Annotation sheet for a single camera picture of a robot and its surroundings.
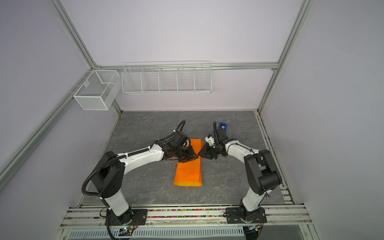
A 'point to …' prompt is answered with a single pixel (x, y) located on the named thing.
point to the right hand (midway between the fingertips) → (200, 156)
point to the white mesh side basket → (99, 90)
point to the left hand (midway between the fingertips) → (198, 159)
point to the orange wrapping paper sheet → (189, 173)
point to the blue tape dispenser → (223, 125)
